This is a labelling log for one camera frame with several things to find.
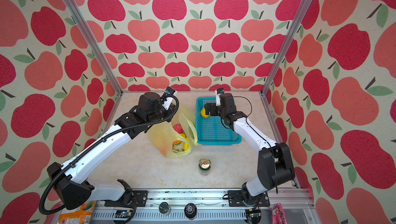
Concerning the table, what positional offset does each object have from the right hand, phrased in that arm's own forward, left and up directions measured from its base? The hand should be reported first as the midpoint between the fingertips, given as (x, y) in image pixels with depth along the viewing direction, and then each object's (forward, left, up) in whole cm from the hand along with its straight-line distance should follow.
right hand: (215, 104), depth 88 cm
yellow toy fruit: (+5, +7, -16) cm, 19 cm away
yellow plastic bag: (-18, +30, -12) cm, 37 cm away
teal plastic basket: (-6, +1, -20) cm, 21 cm away
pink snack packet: (-48, -32, -19) cm, 61 cm away
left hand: (-12, +18, +11) cm, 25 cm away
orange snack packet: (-58, +58, -16) cm, 83 cm away
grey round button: (-51, +19, -9) cm, 56 cm away
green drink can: (-33, +3, -9) cm, 34 cm away
